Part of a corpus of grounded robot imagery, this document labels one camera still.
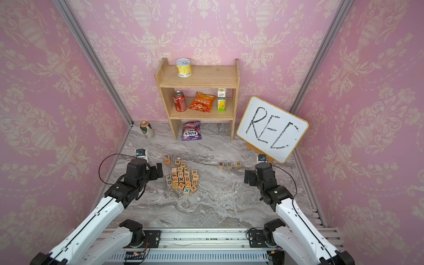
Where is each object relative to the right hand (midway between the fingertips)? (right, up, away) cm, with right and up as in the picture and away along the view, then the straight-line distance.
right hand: (257, 170), depth 83 cm
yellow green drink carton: (-18, +38, +9) cm, 43 cm away
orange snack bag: (-28, +38, +15) cm, 49 cm away
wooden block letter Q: (-46, -7, +7) cm, 47 cm away
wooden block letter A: (-39, -9, +5) cm, 41 cm away
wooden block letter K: (-36, -12, +4) cm, 38 cm away
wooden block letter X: (-39, -6, +7) cm, 41 cm away
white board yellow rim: (+11, +20, +9) cm, 25 cm away
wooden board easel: (+5, +8, +18) cm, 20 cm away
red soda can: (-41, +37, +7) cm, 55 cm away
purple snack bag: (-38, +21, +30) cm, 53 cm away
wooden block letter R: (-18, 0, +14) cm, 22 cm away
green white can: (-65, +22, +23) cm, 73 cm away
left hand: (-51, +3, -1) cm, 51 cm away
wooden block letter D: (-7, +1, +14) cm, 16 cm away
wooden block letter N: (-43, +2, +15) cm, 46 cm away
